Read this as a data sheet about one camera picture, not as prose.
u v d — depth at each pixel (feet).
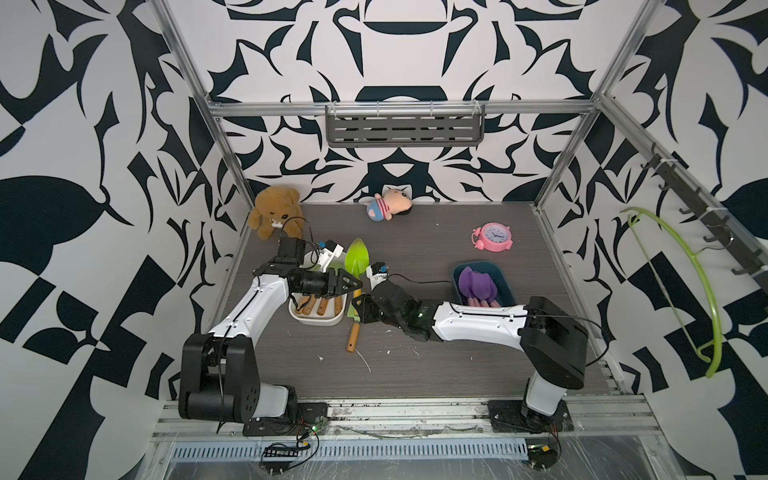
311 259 2.48
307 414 2.44
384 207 3.65
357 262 2.72
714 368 1.90
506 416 2.44
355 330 2.85
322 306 2.98
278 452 2.39
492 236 3.56
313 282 2.34
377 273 2.43
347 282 2.62
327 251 2.53
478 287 3.08
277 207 3.11
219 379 1.38
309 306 2.97
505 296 3.07
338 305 2.97
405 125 3.15
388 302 2.05
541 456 2.35
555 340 1.59
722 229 1.81
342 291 2.38
